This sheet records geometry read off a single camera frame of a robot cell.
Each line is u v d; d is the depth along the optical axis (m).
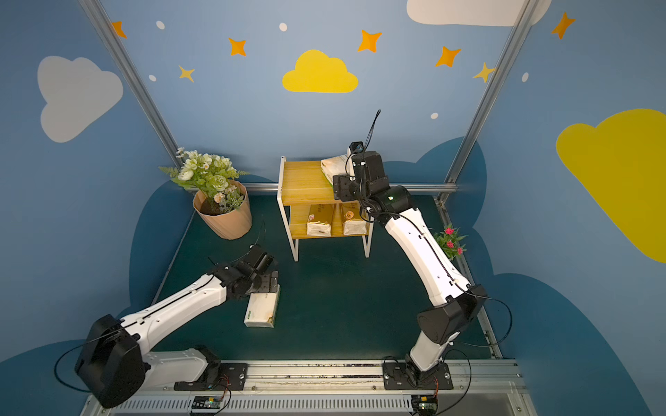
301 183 0.80
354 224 0.84
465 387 0.73
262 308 0.83
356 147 0.62
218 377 0.69
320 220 0.83
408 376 0.65
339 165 0.76
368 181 0.53
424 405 0.73
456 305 0.42
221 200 0.95
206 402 0.72
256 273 0.65
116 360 0.40
